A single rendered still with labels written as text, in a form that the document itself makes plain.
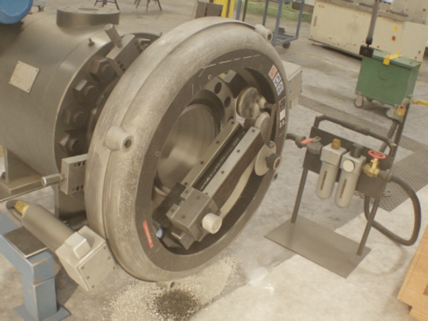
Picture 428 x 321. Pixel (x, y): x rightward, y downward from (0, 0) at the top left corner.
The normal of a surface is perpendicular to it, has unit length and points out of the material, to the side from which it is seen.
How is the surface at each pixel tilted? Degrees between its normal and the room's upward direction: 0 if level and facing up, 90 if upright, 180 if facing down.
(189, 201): 38
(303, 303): 0
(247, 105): 90
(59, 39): 31
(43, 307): 90
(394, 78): 90
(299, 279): 0
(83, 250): 90
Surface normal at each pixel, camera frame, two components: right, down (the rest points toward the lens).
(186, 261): 0.77, 0.36
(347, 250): 0.13, -0.90
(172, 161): -0.25, -0.59
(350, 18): -0.82, 0.14
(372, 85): -0.58, 0.28
